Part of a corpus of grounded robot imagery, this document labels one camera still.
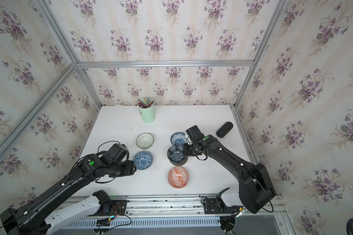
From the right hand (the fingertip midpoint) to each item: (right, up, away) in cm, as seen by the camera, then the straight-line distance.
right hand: (186, 151), depth 84 cm
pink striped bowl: (-4, -7, -1) cm, 8 cm away
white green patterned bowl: (-28, +4, +14) cm, 31 cm away
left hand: (-27, -8, -11) cm, 30 cm away
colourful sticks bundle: (-27, +31, +21) cm, 46 cm away
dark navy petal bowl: (-6, -2, +3) cm, 7 cm away
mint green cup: (-26, +23, +19) cm, 40 cm away
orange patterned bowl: (-5, -14, -1) cm, 15 cm away
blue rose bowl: (-4, +6, +15) cm, 16 cm away
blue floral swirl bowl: (-27, -6, +5) cm, 28 cm away
